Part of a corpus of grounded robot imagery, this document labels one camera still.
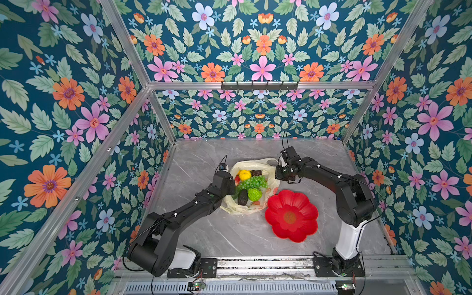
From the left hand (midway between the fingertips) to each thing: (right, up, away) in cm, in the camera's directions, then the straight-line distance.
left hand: (234, 180), depth 90 cm
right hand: (+24, +3, +6) cm, 25 cm away
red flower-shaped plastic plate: (+28, -17, -1) cm, 33 cm away
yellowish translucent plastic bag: (+18, +6, +3) cm, 19 cm away
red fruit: (+1, -1, +8) cm, 8 cm away
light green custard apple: (+10, -7, -1) cm, 12 cm away
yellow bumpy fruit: (+5, +2, +6) cm, 8 cm away
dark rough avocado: (+5, -9, 0) cm, 10 cm away
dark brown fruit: (+12, +3, +9) cm, 15 cm away
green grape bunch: (+11, -1, +4) cm, 12 cm away
